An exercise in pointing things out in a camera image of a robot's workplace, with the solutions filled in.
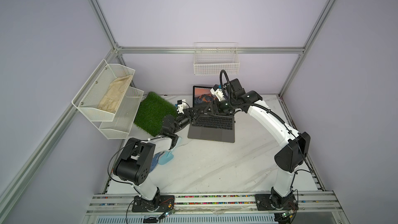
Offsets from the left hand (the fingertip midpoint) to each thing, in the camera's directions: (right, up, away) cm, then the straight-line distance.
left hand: (204, 110), depth 78 cm
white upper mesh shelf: (-54, +7, 0) cm, 54 cm away
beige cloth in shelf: (-47, +9, +3) cm, 48 cm away
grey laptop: (+3, -11, +23) cm, 26 cm away
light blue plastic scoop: (-21, -27, +12) cm, 37 cm away
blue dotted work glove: (-28, -29, +9) cm, 41 cm away
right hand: (+3, -2, +1) cm, 3 cm away
